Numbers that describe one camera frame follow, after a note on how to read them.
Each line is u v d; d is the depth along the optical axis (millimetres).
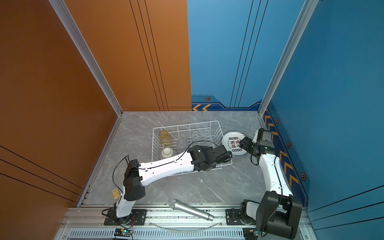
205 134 994
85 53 850
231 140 1005
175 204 740
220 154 557
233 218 724
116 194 803
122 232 710
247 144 755
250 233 702
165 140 1025
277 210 387
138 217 738
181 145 892
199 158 515
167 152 891
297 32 776
